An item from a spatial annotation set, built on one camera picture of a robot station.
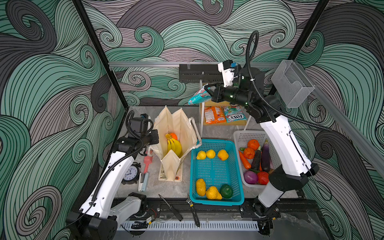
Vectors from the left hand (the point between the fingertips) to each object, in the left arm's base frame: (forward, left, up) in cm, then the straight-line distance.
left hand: (156, 133), depth 76 cm
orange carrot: (-8, -52, -20) cm, 56 cm away
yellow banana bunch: (+4, -8, -19) cm, 21 cm away
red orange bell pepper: (-2, -54, -16) cm, 56 cm away
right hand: (+5, -24, +27) cm, 36 cm away
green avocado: (-23, -37, -17) cm, 47 cm away
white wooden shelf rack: (+12, -24, +10) cm, 29 cm away
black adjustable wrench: (-33, -21, -22) cm, 45 cm away
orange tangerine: (+10, -7, -18) cm, 22 cm away
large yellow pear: (-24, -30, -17) cm, 42 cm away
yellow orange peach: (-3, -38, -18) cm, 42 cm away
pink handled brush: (-16, +7, -21) cm, 27 cm away
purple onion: (-16, -51, -16) cm, 55 cm away
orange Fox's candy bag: (+19, -33, -5) cm, 38 cm away
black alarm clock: (-14, +15, -21) cm, 30 cm away
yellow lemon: (-3, -25, -19) cm, 32 cm away
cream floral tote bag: (+14, -9, -20) cm, 26 cm away
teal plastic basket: (-14, -33, -23) cm, 43 cm away
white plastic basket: (+10, -52, -17) cm, 56 cm away
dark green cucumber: (-6, -58, -18) cm, 61 cm away
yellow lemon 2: (-1, -31, -19) cm, 36 cm away
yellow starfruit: (-21, -24, -18) cm, 37 cm away
